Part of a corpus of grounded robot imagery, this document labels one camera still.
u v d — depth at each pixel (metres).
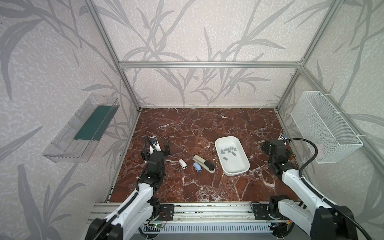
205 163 0.86
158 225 0.70
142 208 0.52
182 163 0.87
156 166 0.62
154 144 0.67
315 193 0.46
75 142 0.63
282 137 0.73
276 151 0.63
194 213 0.75
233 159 0.92
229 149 0.97
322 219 0.42
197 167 0.86
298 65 0.94
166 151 0.74
